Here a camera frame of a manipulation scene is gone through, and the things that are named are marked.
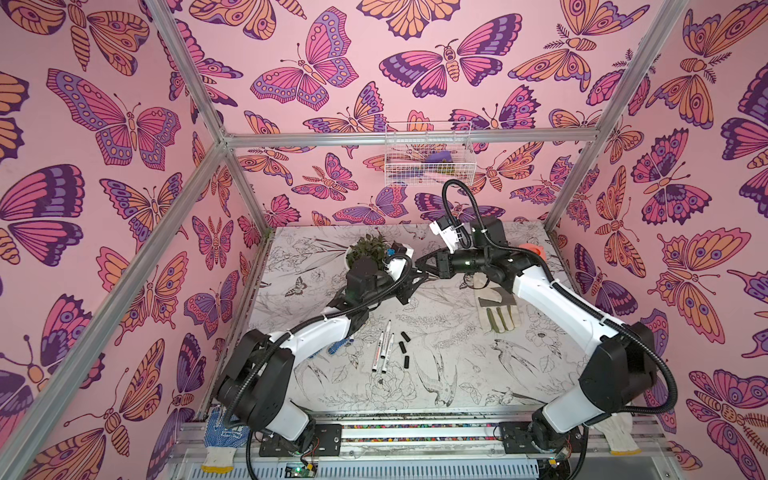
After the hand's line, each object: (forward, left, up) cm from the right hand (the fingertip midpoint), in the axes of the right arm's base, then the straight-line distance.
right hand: (419, 261), depth 76 cm
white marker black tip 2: (-10, +10, -26) cm, 29 cm away
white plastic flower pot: (+11, +22, -11) cm, 27 cm away
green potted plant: (+12, +15, -7) cm, 20 cm away
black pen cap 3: (-16, +3, -26) cm, 31 cm away
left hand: (-1, -2, -1) cm, 3 cm away
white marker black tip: (-15, +12, -26) cm, 32 cm away
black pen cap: (-8, +3, -27) cm, 28 cm away
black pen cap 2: (-11, +4, -27) cm, 30 cm away
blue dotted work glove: (-12, +25, -27) cm, 39 cm away
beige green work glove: (+2, -27, -26) cm, 38 cm away
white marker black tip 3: (-14, +9, -26) cm, 31 cm away
